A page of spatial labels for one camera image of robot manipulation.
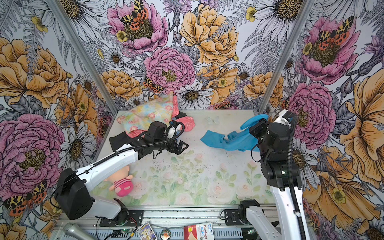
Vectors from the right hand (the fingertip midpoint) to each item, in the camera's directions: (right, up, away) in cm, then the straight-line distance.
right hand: (257, 123), depth 62 cm
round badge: (-39, -51, +8) cm, 65 cm away
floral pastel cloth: (-59, +4, +34) cm, 68 cm away
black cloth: (-36, +6, +47) cm, 59 cm away
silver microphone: (-80, -48, +6) cm, 93 cm away
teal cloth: (-2, -8, +10) cm, 13 cm away
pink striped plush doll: (-63, -32, +16) cm, 72 cm away
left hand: (-34, -12, +18) cm, 40 cm away
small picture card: (-48, -50, +7) cm, 69 cm away
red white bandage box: (-22, -48, +6) cm, 53 cm away
